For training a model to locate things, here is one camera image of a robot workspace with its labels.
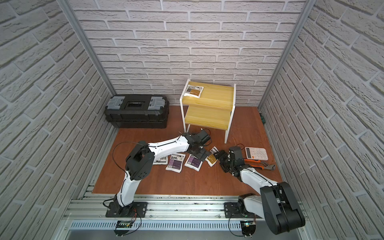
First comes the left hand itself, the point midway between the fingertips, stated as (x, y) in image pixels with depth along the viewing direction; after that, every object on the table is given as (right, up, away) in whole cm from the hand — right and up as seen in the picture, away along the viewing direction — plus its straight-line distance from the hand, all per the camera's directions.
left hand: (202, 152), depth 91 cm
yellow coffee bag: (+6, -4, -1) cm, 7 cm away
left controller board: (-40, -32, -18) cm, 55 cm away
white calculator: (+36, -2, +2) cm, 36 cm away
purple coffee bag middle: (-5, -7, -1) cm, 8 cm away
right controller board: (+22, -33, -20) cm, 44 cm away
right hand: (+9, -3, -1) cm, 10 cm away
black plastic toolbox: (-42, +26, +5) cm, 50 cm away
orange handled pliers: (+38, -8, -1) cm, 39 cm away
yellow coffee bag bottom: (-5, +36, -10) cm, 38 cm away
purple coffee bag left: (-16, -6, -1) cm, 17 cm away
